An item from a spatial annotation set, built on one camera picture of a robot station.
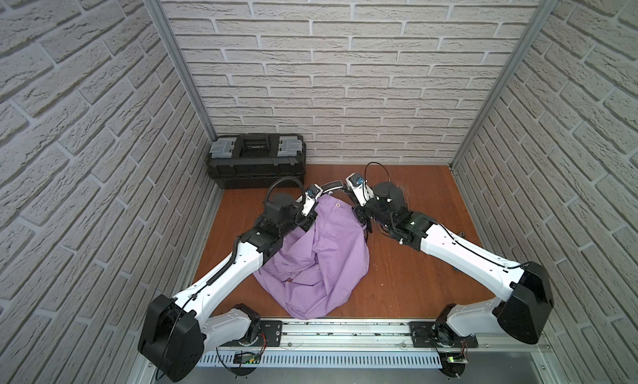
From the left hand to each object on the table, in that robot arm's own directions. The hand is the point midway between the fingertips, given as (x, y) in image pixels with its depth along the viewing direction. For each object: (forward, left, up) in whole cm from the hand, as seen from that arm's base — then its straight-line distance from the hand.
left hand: (318, 197), depth 78 cm
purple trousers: (-16, -2, -17) cm, 23 cm away
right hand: (+1, -12, +2) cm, 12 cm away
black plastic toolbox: (+24, +27, -8) cm, 37 cm away
